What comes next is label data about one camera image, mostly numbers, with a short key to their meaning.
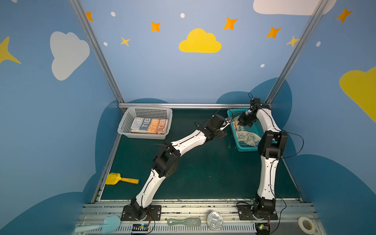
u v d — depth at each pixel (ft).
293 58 2.90
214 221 2.22
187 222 2.32
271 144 2.09
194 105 5.48
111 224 2.33
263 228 2.40
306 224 2.39
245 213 2.43
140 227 2.39
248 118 2.97
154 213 2.41
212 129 2.39
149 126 3.52
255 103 2.69
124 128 3.36
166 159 1.85
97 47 2.71
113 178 2.73
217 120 2.32
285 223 2.35
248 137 3.35
